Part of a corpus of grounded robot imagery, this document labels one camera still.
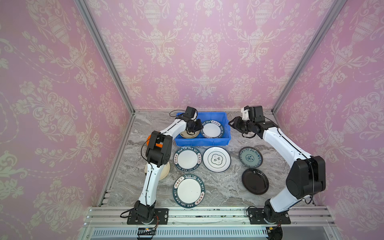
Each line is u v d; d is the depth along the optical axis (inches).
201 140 40.5
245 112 31.8
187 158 37.5
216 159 37.1
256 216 28.7
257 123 25.8
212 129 43.0
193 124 36.1
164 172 35.1
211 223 28.7
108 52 34.5
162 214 29.6
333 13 27.6
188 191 32.3
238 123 30.6
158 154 24.0
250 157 37.2
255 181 33.0
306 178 17.4
